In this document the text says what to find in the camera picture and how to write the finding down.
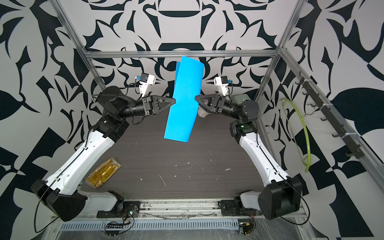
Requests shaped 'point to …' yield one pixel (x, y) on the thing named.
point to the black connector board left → (112, 228)
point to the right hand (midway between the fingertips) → (196, 103)
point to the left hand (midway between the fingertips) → (173, 99)
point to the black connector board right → (245, 227)
